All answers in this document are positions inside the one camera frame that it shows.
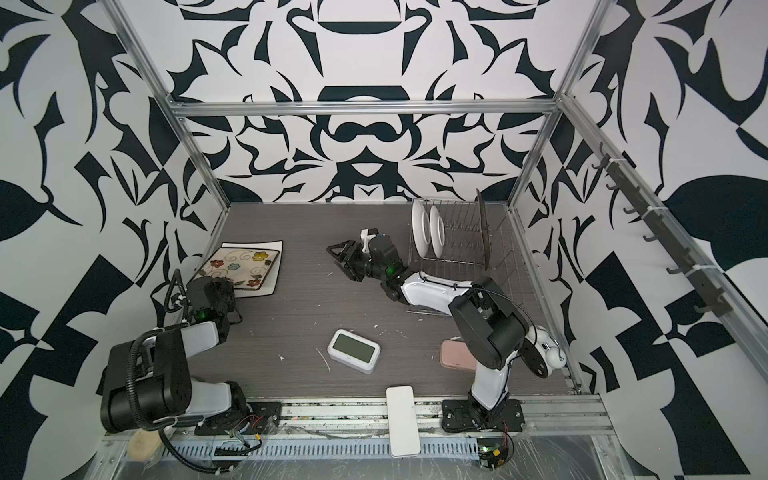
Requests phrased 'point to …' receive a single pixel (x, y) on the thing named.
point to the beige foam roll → (143, 444)
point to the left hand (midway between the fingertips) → (224, 269)
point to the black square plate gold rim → (485, 237)
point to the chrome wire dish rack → (467, 239)
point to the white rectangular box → (403, 422)
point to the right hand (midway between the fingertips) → (328, 253)
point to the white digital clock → (354, 351)
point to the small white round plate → (421, 228)
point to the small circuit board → (495, 452)
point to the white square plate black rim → (268, 285)
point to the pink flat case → (457, 355)
